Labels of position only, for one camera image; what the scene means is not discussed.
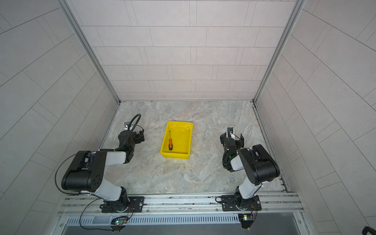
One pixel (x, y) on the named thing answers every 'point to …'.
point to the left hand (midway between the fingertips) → (137, 128)
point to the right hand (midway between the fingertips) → (233, 132)
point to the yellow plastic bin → (181, 134)
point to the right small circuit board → (246, 220)
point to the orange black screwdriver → (170, 146)
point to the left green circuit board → (119, 221)
